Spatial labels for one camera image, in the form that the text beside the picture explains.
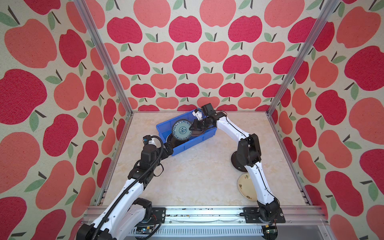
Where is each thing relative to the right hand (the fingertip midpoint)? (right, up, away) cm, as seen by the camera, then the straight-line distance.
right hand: (192, 127), depth 97 cm
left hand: (-13, -10, -16) cm, 23 cm away
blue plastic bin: (-18, -1, +2) cm, 19 cm away
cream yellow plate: (+31, -34, -14) cm, 48 cm away
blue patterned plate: (-8, -2, +1) cm, 8 cm away
